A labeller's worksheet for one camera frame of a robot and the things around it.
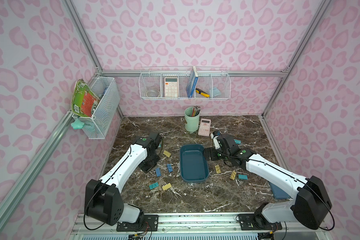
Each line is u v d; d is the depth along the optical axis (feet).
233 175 2.89
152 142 1.95
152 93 3.15
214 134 2.46
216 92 3.30
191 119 3.40
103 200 1.33
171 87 3.07
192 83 2.88
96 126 2.38
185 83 3.22
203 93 3.15
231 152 2.02
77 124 2.05
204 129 3.61
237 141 3.46
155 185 2.76
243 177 2.88
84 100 2.41
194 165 3.05
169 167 2.97
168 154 3.21
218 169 2.96
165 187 2.76
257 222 2.15
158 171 2.95
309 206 1.31
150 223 2.41
